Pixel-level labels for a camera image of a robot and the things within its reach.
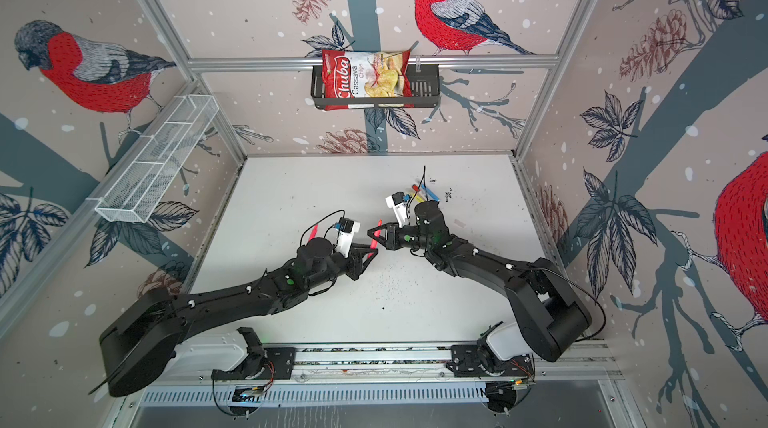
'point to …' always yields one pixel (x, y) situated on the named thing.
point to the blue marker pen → (430, 193)
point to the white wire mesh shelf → (133, 192)
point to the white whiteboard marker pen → (419, 191)
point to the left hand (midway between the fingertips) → (375, 252)
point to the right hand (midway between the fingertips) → (366, 240)
